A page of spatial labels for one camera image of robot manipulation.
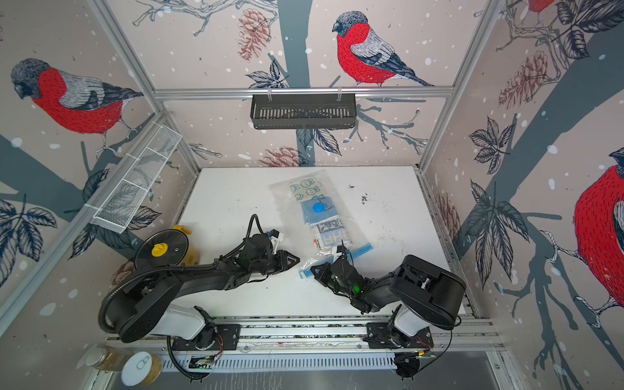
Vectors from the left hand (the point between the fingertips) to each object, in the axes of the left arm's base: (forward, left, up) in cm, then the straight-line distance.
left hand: (302, 258), depth 84 cm
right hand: (-2, -3, -3) cm, 4 cm away
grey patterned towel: (+12, -10, -5) cm, 16 cm away
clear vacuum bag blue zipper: (+25, +7, -7) cm, 26 cm away
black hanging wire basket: (+60, +1, +20) cm, 63 cm away
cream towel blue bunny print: (+36, +1, -5) cm, 37 cm away
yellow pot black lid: (+1, +45, +6) cm, 45 cm away
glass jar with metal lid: (-29, +50, +3) cm, 58 cm away
